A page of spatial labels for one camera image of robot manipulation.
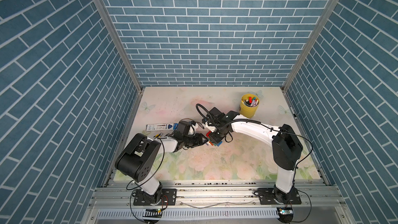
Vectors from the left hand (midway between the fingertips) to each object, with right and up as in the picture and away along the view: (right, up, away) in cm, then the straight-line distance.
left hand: (208, 143), depth 90 cm
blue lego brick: (+7, +1, -5) cm, 9 cm away
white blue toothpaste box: (-29, +8, +7) cm, 31 cm away
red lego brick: (0, +7, -5) cm, 9 cm away
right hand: (+3, +3, -3) cm, 5 cm away
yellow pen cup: (+27, +24, +8) cm, 37 cm away
